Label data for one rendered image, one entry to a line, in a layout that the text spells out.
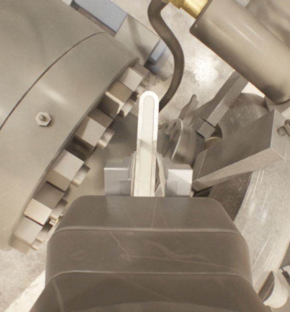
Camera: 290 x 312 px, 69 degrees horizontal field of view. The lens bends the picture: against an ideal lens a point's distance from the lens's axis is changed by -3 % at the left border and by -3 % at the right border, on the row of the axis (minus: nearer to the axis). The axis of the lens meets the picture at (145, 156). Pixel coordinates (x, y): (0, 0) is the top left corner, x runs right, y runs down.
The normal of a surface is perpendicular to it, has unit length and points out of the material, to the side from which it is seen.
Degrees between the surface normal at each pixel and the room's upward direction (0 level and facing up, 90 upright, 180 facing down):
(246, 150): 90
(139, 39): 0
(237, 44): 27
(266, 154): 41
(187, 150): 58
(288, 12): 0
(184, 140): 64
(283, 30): 0
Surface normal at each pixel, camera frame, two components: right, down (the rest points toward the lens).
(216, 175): -0.40, 0.76
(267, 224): 0.29, -0.11
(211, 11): -0.13, 0.46
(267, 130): -0.82, -0.55
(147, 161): 0.00, 0.29
